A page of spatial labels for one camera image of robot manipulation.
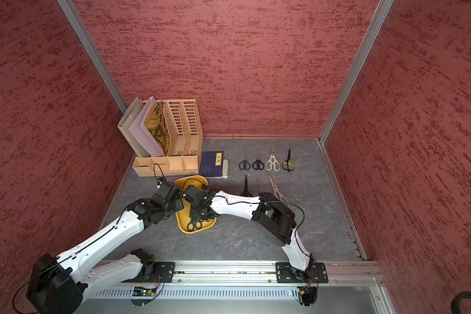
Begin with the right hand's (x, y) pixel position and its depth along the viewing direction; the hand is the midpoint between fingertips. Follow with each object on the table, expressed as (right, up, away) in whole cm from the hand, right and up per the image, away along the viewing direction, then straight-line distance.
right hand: (197, 218), depth 85 cm
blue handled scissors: (+30, +9, +12) cm, 33 cm away
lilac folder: (-27, +33, +9) cm, 44 cm away
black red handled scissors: (+29, +23, +24) cm, 45 cm away
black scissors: (-2, -3, -2) cm, 4 cm away
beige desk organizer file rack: (-14, +47, +27) cm, 56 cm away
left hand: (-8, +7, -3) cm, 11 cm away
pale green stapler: (+11, +21, +18) cm, 30 cm away
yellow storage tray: (-6, +1, 0) cm, 6 cm away
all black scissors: (+23, +9, +12) cm, 27 cm away
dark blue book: (+3, +23, +22) cm, 32 cm away
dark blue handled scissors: (+22, +23, +25) cm, 40 cm away
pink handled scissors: (+38, +9, +12) cm, 41 cm away
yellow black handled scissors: (+47, +23, +22) cm, 56 cm away
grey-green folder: (-33, +45, +2) cm, 56 cm away
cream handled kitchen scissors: (+38, +24, +24) cm, 51 cm away
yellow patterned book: (-24, +44, +14) cm, 53 cm away
